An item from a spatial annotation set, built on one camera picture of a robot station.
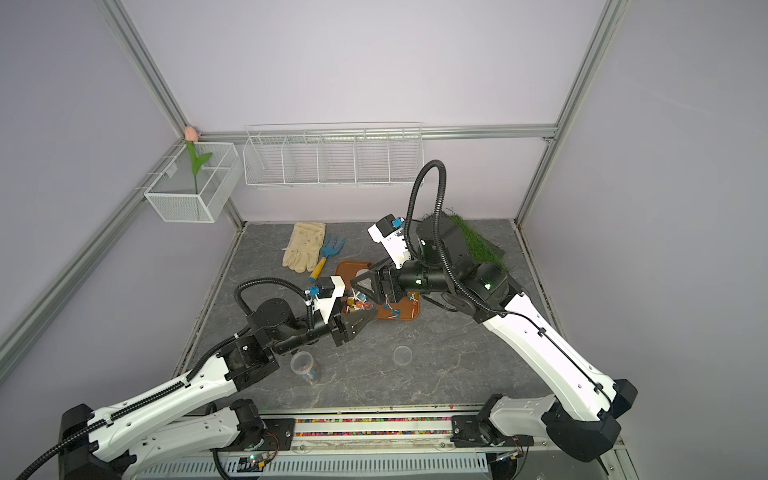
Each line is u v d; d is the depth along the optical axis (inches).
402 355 34.3
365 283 21.9
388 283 19.5
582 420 15.4
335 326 21.9
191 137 35.1
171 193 31.1
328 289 20.4
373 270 19.5
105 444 15.8
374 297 20.2
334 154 39.0
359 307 23.2
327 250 44.3
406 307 38.0
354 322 22.0
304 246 44.1
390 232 19.9
